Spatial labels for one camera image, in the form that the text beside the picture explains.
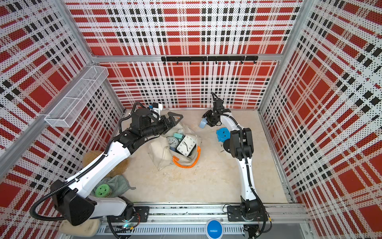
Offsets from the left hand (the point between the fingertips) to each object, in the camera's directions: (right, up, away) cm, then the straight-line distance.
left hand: (180, 119), depth 72 cm
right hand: (+13, +2, +33) cm, 35 cm away
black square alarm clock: (+1, -16, +21) cm, 27 cm away
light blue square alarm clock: (+12, -1, +32) cm, 34 cm away
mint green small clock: (-5, -10, +27) cm, 29 cm away
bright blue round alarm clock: (+26, -9, +30) cm, 41 cm away
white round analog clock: (-8, -14, +24) cm, 29 cm away
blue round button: (+16, -51, -3) cm, 54 cm away
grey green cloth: (-37, -36, +10) cm, 53 cm away
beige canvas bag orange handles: (-11, -21, +10) cm, 26 cm away
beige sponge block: (-41, -50, -5) cm, 65 cm away
